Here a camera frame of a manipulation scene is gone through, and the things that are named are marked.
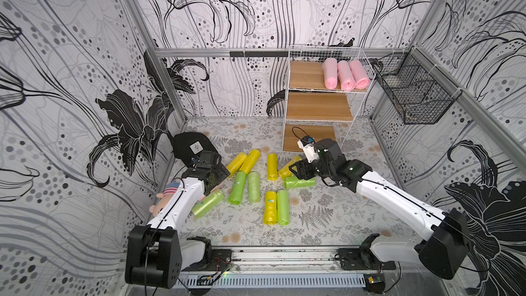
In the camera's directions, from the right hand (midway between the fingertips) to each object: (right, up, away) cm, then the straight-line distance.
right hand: (297, 163), depth 79 cm
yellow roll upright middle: (-10, -4, +17) cm, 20 cm away
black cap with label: (-51, +6, +20) cm, 55 cm away
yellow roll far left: (-28, -3, +17) cm, 33 cm away
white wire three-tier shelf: (+7, +23, +8) cm, 25 cm away
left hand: (-31, -8, +8) cm, 33 cm away
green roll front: (-5, -18, +4) cm, 20 cm away
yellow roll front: (-11, -22, +1) cm, 24 cm away
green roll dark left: (-25, -14, +8) cm, 30 cm away
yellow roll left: (-20, -1, +17) cm, 27 cm away
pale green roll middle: (-18, -12, +9) cm, 23 cm away
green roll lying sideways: (0, -9, +9) cm, 13 cm away
